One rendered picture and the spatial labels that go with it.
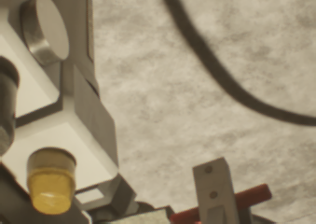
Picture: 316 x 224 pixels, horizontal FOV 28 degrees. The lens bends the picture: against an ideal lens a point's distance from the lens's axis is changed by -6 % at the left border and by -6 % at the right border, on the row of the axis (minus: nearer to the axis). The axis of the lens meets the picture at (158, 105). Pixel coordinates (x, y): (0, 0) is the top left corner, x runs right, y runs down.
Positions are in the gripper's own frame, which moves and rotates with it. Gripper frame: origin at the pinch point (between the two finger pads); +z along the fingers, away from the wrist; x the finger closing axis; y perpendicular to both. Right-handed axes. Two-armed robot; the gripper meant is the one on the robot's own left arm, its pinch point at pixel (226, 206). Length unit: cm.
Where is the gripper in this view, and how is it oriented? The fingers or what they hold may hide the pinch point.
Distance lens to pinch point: 52.0
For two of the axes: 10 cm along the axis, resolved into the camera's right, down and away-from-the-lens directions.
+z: -1.0, -7.2, 6.8
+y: -9.2, 3.3, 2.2
